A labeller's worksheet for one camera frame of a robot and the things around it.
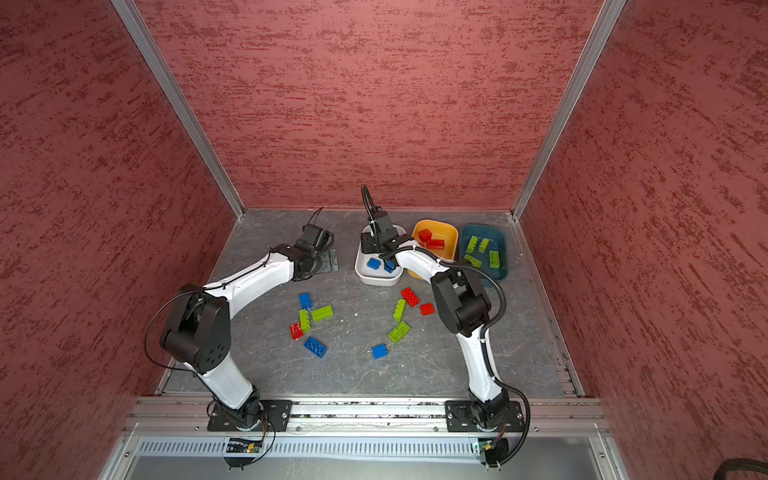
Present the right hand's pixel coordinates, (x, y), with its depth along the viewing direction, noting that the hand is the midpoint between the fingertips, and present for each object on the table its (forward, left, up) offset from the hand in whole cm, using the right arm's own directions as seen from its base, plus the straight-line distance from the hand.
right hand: (367, 243), depth 99 cm
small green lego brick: (+3, -42, -7) cm, 43 cm away
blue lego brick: (-17, +20, -8) cm, 28 cm away
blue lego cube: (-3, -2, -8) cm, 9 cm away
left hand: (-9, +15, 0) cm, 18 cm away
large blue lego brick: (-32, +15, -9) cm, 36 cm away
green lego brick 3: (-28, -10, -10) cm, 31 cm away
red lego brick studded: (-17, -15, -8) cm, 24 cm away
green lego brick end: (-2, -46, -9) cm, 46 cm away
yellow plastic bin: (+8, -27, -8) cm, 29 cm away
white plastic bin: (-11, -4, -4) cm, 12 cm away
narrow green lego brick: (-24, +19, -7) cm, 31 cm away
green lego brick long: (-21, +14, -9) cm, 27 cm away
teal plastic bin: (+5, -48, -7) cm, 49 cm away
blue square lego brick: (-33, -4, -10) cm, 35 cm away
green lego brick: (+3, -38, -6) cm, 39 cm away
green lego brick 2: (-21, -10, -8) cm, 25 cm away
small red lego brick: (-27, +21, -8) cm, 35 cm away
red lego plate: (+6, -25, -8) cm, 27 cm away
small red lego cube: (-20, -19, -10) cm, 30 cm away
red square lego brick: (+9, -21, -7) cm, 24 cm away
